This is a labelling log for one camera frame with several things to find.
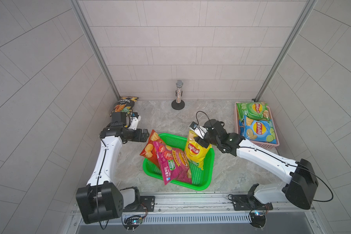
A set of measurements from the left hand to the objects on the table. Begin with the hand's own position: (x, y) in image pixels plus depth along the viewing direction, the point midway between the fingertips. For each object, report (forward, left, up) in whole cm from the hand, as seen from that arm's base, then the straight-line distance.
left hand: (142, 131), depth 81 cm
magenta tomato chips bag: (-18, -19, +1) cm, 26 cm away
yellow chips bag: (-10, -30, -3) cm, 32 cm away
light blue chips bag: (+2, -68, -1) cm, 68 cm away
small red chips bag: (-12, -5, -1) cm, 13 cm away
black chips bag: (+28, +19, -8) cm, 35 cm away
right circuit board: (-39, -60, -19) cm, 74 cm away
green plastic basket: (-21, -33, -15) cm, 42 cm away
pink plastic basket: (+10, -61, -11) cm, 62 cm away
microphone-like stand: (+31, -19, -10) cm, 38 cm away
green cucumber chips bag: (+19, -73, -2) cm, 76 cm away
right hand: (-1, -30, +1) cm, 30 cm away
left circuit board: (-40, 0, -13) cm, 42 cm away
